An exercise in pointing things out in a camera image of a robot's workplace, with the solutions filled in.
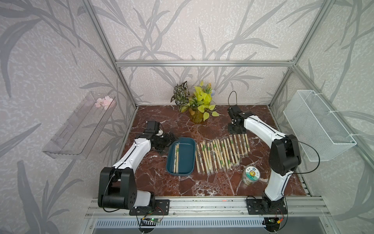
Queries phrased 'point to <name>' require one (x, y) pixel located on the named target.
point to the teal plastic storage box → (181, 156)
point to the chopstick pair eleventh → (241, 144)
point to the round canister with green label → (251, 174)
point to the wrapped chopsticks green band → (176, 159)
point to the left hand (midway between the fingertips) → (175, 142)
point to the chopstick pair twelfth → (247, 142)
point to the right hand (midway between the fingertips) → (233, 130)
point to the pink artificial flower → (104, 102)
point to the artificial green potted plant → (198, 103)
